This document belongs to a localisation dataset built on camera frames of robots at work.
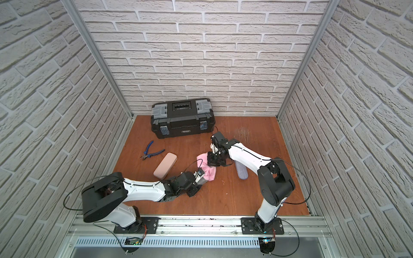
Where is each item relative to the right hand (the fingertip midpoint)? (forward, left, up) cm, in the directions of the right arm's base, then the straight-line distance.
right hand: (211, 163), depth 87 cm
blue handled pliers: (+13, +40, -4) cm, 43 cm away
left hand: (-7, +7, -6) cm, 12 cm away
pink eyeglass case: (+3, +27, -5) cm, 28 cm away
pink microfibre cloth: (-6, +1, +2) cm, 7 cm away
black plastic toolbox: (+27, +16, +10) cm, 33 cm away
